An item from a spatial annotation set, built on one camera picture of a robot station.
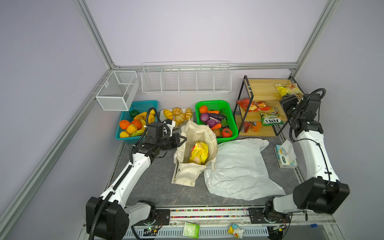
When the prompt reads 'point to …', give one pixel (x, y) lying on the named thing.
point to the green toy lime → (133, 113)
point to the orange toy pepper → (203, 109)
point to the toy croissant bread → (179, 118)
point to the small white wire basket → (118, 91)
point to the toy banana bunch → (142, 117)
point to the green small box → (191, 230)
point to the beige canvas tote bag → (185, 172)
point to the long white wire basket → (186, 77)
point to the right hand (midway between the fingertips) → (285, 98)
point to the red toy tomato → (226, 132)
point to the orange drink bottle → (256, 128)
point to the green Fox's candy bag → (271, 117)
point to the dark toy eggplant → (218, 117)
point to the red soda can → (245, 127)
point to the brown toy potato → (217, 132)
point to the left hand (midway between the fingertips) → (186, 140)
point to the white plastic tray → (170, 113)
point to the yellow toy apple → (131, 128)
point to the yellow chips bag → (199, 153)
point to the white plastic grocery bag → (240, 171)
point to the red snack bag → (255, 105)
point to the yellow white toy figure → (234, 230)
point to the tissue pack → (286, 155)
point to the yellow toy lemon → (124, 134)
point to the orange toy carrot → (217, 126)
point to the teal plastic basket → (140, 106)
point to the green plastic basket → (217, 105)
